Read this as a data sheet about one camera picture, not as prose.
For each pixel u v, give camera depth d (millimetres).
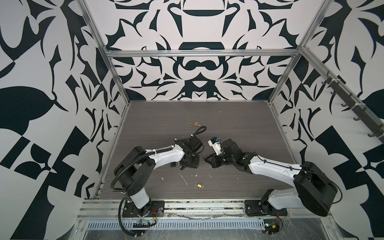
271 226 709
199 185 811
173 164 887
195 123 1050
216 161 728
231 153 662
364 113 548
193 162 789
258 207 739
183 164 774
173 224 713
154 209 729
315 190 424
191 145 714
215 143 760
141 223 692
